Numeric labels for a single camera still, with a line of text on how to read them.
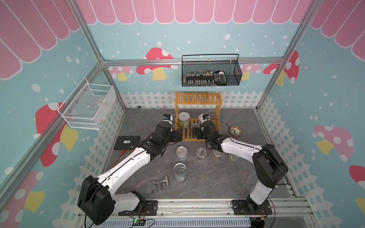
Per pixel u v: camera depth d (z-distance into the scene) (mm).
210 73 924
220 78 899
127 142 971
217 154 874
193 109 1203
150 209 748
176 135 714
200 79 895
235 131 1048
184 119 992
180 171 760
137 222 727
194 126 981
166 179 828
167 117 695
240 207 746
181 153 892
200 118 842
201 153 890
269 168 465
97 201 385
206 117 794
